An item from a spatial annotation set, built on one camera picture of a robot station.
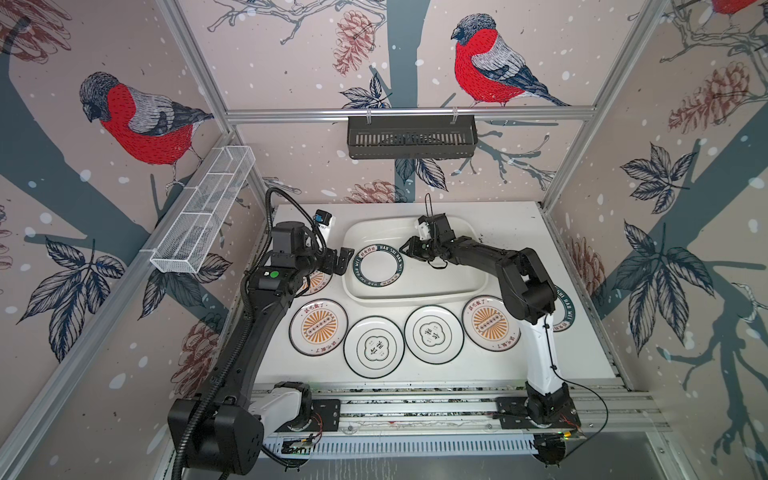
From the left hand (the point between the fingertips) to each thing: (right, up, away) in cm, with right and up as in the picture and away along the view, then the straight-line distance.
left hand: (335, 244), depth 76 cm
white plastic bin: (+24, -14, +21) cm, 35 cm away
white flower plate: (+10, -31, +9) cm, 33 cm away
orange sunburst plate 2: (+44, -25, +12) cm, 52 cm away
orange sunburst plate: (-8, -26, +12) cm, 29 cm away
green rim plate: (+10, -9, +25) cm, 28 cm away
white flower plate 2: (+28, -28, +11) cm, 41 cm away
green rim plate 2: (+69, -23, +14) cm, 74 cm away
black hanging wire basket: (+22, +37, +27) cm, 51 cm away
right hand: (+18, -4, +25) cm, 31 cm away
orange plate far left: (-10, -13, +23) cm, 29 cm away
